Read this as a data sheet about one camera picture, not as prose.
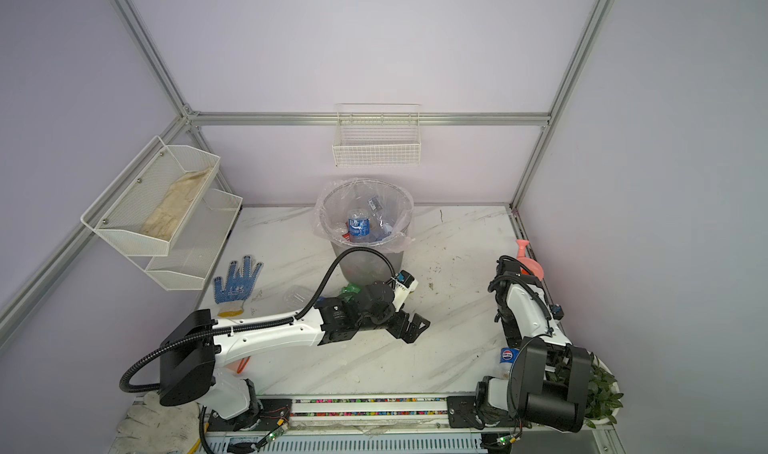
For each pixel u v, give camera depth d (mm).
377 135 957
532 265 864
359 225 847
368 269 908
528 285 567
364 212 882
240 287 974
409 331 666
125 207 679
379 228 891
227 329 448
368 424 732
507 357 783
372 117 908
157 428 717
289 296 905
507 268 717
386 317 594
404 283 673
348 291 768
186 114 905
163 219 762
